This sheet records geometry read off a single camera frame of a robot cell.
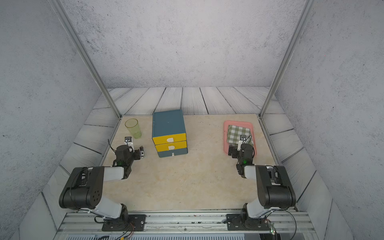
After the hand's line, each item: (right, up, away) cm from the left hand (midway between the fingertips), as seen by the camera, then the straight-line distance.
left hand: (136, 146), depth 95 cm
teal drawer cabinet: (+23, +9, -13) cm, 27 cm away
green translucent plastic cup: (-5, +14, +4) cm, 15 cm away
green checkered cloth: (+65, +8, +13) cm, 67 cm away
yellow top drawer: (+23, +6, -13) cm, 27 cm away
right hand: (+65, +1, -1) cm, 65 cm away
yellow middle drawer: (+23, +1, -8) cm, 25 cm away
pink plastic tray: (+61, +15, +22) cm, 66 cm away
